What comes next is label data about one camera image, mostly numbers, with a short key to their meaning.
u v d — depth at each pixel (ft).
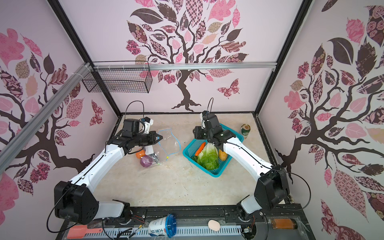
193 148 3.06
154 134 2.38
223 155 2.95
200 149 3.13
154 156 2.83
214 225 2.30
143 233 2.29
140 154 2.87
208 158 2.75
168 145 2.93
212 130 1.97
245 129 3.20
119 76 3.11
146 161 2.88
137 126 2.15
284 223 2.25
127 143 1.91
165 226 2.07
